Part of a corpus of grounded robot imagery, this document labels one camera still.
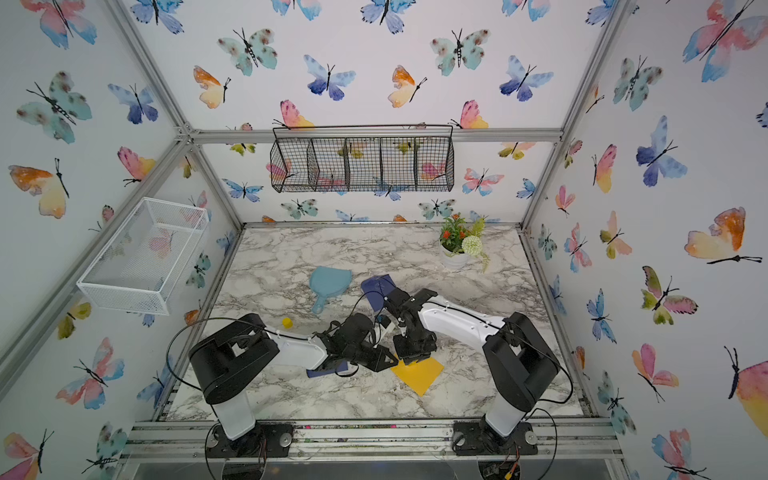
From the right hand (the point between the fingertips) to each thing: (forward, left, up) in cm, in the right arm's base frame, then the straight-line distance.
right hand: (411, 358), depth 83 cm
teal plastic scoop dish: (+27, +29, -5) cm, 40 cm away
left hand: (0, +3, -3) cm, 4 cm away
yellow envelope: (-3, -3, -4) cm, 6 cm away
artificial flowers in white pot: (+34, -14, +10) cm, 38 cm away
